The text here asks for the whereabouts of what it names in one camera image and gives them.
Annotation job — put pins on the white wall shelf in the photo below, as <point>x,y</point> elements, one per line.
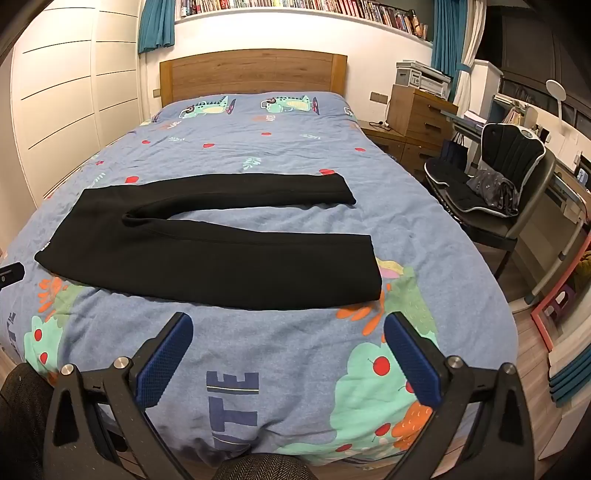
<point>300,14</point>

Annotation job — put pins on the white desk lamp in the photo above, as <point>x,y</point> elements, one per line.
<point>555,88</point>

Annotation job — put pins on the dark blue shopping bag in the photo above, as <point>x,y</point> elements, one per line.
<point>455,152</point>

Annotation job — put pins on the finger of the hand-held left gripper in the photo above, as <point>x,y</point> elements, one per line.
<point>11,273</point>

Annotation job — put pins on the row of books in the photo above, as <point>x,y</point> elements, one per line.
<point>392,19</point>

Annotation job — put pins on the black pants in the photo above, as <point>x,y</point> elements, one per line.
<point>207,272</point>

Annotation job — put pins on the white printer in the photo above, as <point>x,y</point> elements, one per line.
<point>429,83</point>

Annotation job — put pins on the white wardrobe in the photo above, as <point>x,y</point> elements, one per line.
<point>69,92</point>

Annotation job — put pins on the double wall socket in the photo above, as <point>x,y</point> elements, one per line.
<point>378,97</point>

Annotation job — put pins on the person's leg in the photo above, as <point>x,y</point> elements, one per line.
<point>23,424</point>
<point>265,468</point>

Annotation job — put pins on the black cushioned desk chair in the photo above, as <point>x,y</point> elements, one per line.
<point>508,143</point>

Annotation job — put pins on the white power strip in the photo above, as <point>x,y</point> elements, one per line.
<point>379,123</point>

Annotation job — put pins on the teal and white curtain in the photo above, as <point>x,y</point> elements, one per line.
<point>445,32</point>

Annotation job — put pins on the person's right leg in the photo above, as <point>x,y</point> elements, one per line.
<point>265,468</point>

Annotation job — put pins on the pink stool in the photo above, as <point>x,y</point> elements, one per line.
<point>556,295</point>

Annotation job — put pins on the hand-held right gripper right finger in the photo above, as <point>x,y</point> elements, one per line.
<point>413,364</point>

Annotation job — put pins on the dark patterned cloth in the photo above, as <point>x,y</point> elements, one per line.
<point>494,189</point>

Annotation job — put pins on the blue printed blanket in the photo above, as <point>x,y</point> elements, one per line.
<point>277,152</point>

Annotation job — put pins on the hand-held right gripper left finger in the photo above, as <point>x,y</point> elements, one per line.
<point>166,355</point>

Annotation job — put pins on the wooden nightstand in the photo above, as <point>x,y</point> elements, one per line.
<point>415,154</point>

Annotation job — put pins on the person's left leg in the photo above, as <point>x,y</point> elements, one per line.
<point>23,424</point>

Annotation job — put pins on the stack of blue panels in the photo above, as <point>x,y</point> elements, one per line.
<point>572,374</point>

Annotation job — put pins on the wooden headboard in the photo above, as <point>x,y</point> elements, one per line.
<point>254,76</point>

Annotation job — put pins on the wooden chest of drawers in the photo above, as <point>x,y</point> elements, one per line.
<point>429,117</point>

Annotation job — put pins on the grey desk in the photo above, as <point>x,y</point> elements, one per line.
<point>545,217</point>

